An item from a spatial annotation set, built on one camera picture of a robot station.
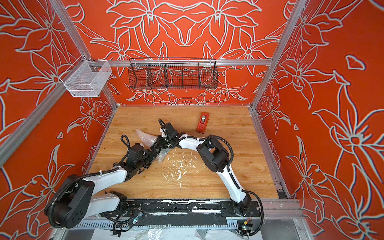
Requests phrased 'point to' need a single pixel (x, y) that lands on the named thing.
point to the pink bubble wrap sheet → (148, 140)
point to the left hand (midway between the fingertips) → (159, 151)
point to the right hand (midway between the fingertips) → (154, 141)
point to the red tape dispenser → (202, 122)
